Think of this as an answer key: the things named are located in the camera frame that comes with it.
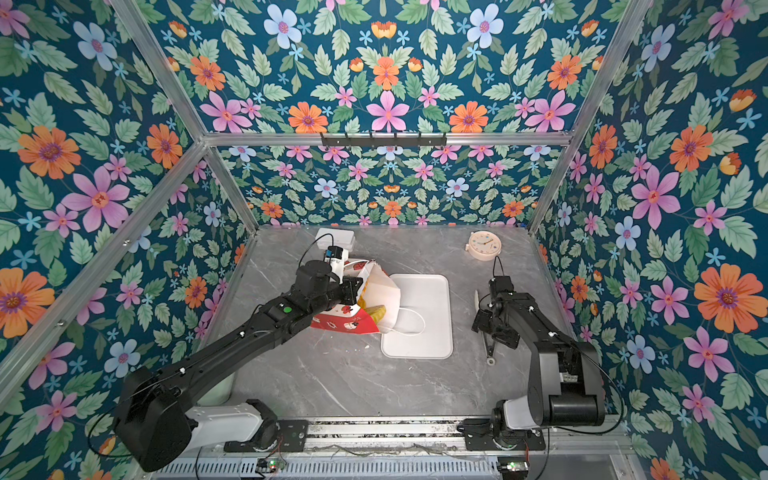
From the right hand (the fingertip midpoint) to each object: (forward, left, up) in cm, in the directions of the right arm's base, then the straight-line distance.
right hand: (490, 331), depth 89 cm
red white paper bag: (+10, +34, +8) cm, 37 cm away
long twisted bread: (+4, +34, +5) cm, 35 cm away
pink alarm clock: (+35, -4, +1) cm, 35 cm away
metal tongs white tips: (-6, +1, -1) cm, 6 cm away
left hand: (+6, +35, +22) cm, 42 cm away
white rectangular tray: (-1, +21, +4) cm, 21 cm away
